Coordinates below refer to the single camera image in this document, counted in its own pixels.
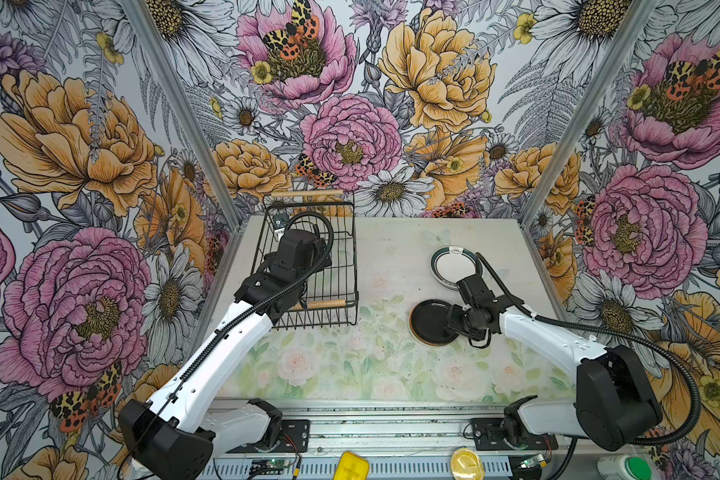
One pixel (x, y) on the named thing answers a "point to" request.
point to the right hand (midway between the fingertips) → (453, 335)
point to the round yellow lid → (466, 464)
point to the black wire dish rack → (331, 298)
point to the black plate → (428, 323)
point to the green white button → (624, 467)
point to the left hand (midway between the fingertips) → (303, 257)
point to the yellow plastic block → (351, 467)
